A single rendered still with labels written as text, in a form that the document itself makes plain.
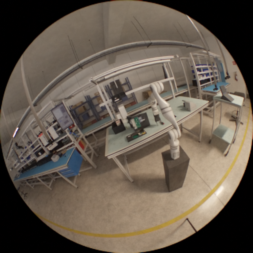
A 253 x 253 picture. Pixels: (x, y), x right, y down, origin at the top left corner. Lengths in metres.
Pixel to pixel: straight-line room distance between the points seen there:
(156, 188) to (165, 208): 0.45
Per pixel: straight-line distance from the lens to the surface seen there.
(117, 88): 2.83
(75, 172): 2.02
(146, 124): 1.25
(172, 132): 0.72
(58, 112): 1.83
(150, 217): 1.62
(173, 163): 0.91
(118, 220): 1.78
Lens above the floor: 1.60
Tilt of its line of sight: 24 degrees down
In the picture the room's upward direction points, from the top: 24 degrees counter-clockwise
